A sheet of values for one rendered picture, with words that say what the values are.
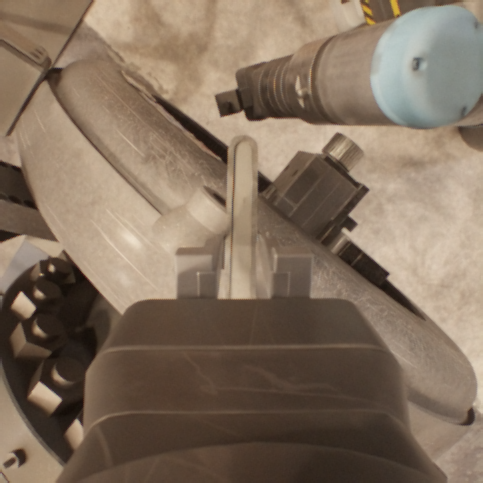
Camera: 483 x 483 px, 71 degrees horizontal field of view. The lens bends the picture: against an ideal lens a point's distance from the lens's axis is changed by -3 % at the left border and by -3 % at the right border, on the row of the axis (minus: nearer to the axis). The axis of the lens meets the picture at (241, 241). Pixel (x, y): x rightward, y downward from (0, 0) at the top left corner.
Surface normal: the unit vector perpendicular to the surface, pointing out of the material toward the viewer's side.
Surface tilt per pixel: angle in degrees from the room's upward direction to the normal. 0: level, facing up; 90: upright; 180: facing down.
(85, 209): 35
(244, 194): 5
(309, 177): 3
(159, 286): 22
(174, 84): 0
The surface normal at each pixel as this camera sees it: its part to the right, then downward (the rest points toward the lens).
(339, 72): -0.87, 0.11
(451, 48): 0.40, 0.29
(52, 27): 0.07, 0.32
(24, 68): 0.37, 0.52
